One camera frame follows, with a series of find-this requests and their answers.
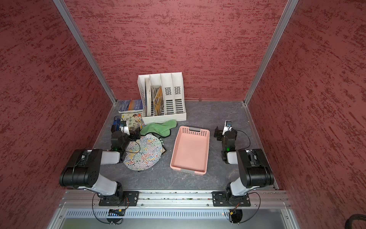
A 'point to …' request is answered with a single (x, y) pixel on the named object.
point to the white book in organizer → (148, 97)
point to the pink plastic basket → (190, 151)
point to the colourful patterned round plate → (143, 153)
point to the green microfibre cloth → (162, 129)
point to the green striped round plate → (161, 140)
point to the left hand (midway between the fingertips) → (133, 129)
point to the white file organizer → (172, 85)
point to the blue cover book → (130, 106)
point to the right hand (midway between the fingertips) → (223, 128)
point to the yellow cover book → (158, 102)
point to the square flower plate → (163, 150)
